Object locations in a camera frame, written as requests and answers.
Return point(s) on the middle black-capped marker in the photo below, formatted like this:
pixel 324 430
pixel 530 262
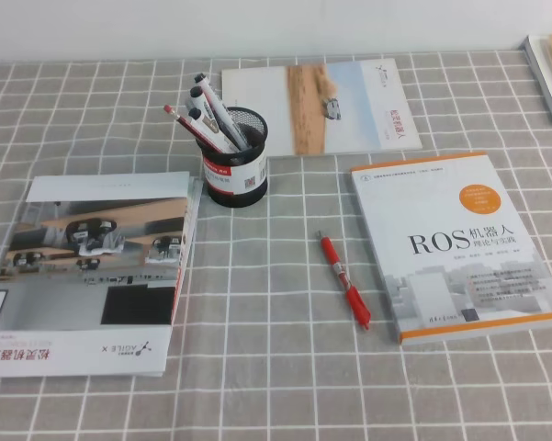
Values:
pixel 199 100

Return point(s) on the desert cover brochure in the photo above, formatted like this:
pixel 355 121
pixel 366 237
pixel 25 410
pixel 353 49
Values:
pixel 326 108

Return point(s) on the lower black-capped marker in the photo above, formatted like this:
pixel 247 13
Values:
pixel 212 136

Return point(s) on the red pencil with eraser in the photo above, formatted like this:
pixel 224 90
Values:
pixel 186 123

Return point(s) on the black-capped marker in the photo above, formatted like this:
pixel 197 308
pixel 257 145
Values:
pixel 222 113
pixel 199 100
pixel 212 136

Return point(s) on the grey checkered tablecloth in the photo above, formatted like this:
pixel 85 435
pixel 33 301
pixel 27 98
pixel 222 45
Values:
pixel 265 345

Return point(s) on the red gel pen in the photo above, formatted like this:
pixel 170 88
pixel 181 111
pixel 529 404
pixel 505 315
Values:
pixel 359 309

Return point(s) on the black mesh pen holder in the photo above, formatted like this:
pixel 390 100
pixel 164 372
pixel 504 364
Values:
pixel 238 180

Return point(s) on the top black-capped marker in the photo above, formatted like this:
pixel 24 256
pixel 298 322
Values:
pixel 222 113

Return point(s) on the white ROS robotics book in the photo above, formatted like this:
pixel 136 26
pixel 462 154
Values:
pixel 452 251

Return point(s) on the AgileX brochure stack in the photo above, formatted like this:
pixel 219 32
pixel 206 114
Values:
pixel 90 281

